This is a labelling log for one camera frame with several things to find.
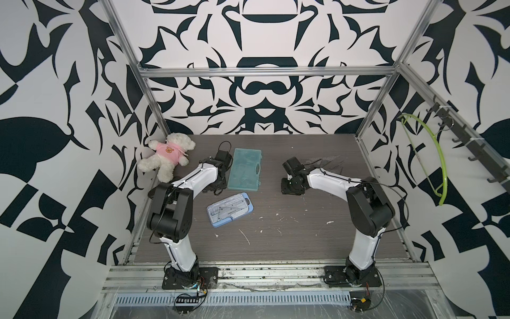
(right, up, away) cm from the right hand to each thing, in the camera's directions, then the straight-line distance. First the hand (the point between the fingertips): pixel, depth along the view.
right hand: (283, 187), depth 95 cm
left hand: (-33, +2, -1) cm, 34 cm away
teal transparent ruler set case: (-18, +8, +8) cm, 22 cm away
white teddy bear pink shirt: (-57, +16, +5) cm, 59 cm away
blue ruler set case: (-25, -9, -6) cm, 27 cm away
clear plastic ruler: (+30, +11, +16) cm, 35 cm away
